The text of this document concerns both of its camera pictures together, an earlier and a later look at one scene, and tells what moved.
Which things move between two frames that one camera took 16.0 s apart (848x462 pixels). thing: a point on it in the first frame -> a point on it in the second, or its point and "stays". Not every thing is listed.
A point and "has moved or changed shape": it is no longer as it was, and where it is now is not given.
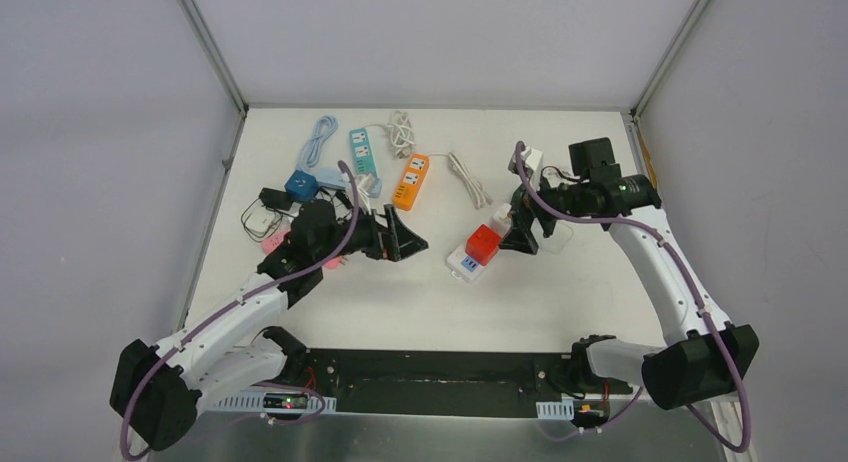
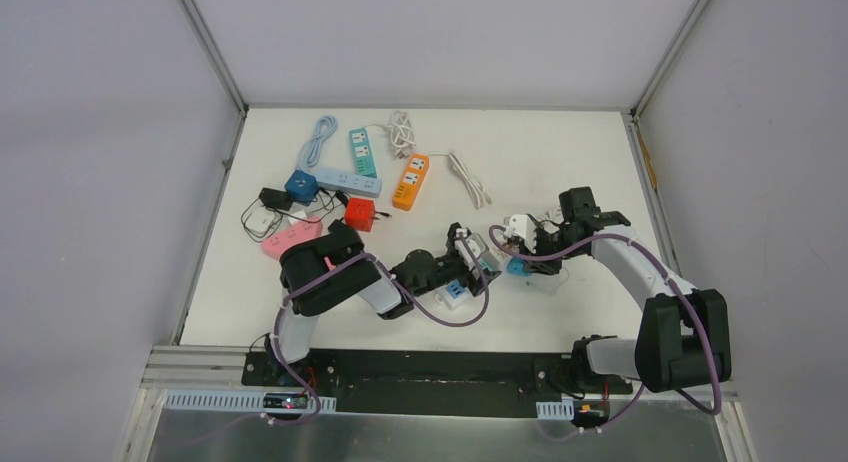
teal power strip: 361,152 stays
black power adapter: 275,199 stays
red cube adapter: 483,244 has moved or changed shape
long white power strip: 464,267 -> 455,294
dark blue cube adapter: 302,186 stays
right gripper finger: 520,237 -> 543,267
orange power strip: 410,181 stays
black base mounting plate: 464,384 stays
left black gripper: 382,239 -> 460,260
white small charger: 258,220 stays
